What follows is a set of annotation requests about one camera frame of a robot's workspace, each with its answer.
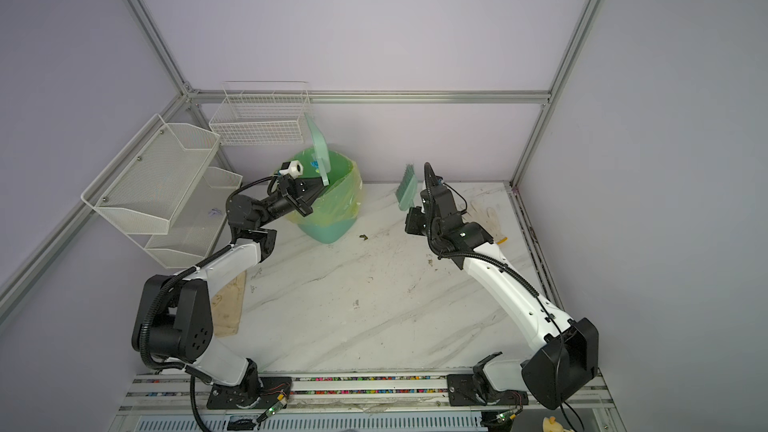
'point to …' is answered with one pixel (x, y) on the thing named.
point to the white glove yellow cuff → (490, 217)
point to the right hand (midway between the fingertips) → (408, 212)
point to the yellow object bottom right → (551, 425)
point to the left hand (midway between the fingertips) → (326, 180)
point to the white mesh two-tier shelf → (163, 188)
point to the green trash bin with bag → (333, 216)
